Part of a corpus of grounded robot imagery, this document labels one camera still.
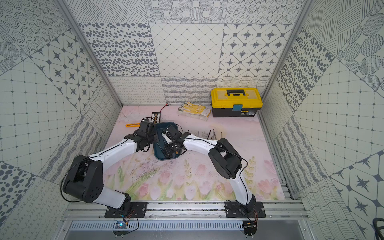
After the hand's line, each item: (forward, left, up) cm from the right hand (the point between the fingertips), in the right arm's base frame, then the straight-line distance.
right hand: (169, 150), depth 91 cm
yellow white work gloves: (+36, -16, -2) cm, 39 cm away
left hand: (+8, +9, +7) cm, 14 cm away
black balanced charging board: (+29, +15, -1) cm, 32 cm away
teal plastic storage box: (0, 0, +24) cm, 24 cm away
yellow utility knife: (+22, +30, -3) cm, 37 cm away
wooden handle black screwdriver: (+15, -26, -5) cm, 30 cm away
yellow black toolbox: (+31, -44, +12) cm, 55 cm away
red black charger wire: (+44, +9, -3) cm, 45 cm away
